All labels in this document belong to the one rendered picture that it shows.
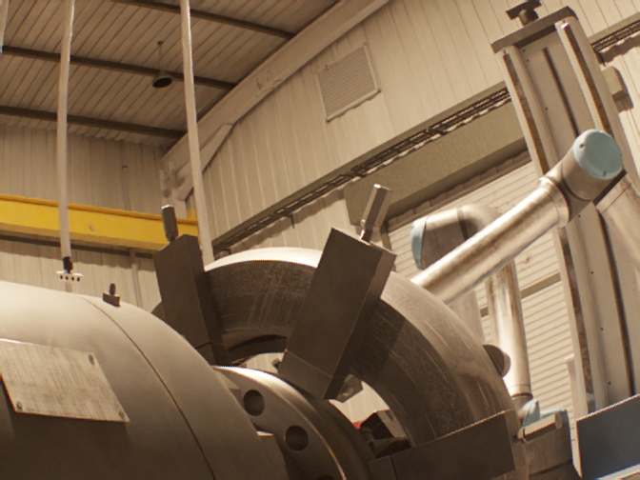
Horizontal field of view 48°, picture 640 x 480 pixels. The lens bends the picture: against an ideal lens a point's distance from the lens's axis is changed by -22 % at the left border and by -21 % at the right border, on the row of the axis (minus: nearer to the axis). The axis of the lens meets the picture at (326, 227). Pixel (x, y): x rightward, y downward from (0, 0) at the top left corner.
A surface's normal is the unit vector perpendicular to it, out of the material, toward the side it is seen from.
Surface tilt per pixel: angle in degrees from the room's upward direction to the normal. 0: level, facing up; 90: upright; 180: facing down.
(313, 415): 56
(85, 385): 62
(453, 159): 90
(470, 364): 72
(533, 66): 90
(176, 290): 90
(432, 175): 90
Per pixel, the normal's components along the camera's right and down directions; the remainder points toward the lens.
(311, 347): -0.62, -0.13
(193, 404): 0.61, -0.70
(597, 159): 0.04, -0.44
